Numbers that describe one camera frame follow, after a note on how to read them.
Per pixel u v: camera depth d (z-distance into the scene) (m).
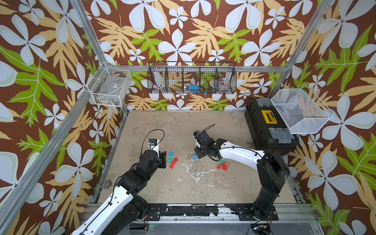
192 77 1.00
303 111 0.81
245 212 0.74
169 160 0.93
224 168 0.88
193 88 0.93
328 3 0.67
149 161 0.54
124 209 0.60
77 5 0.68
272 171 0.47
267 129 0.88
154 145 0.64
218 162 0.91
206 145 0.68
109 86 0.86
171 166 0.91
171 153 0.96
